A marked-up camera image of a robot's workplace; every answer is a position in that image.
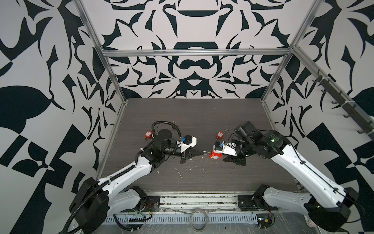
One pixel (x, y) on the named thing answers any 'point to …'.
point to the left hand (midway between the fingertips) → (204, 149)
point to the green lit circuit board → (264, 220)
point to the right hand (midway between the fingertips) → (225, 153)
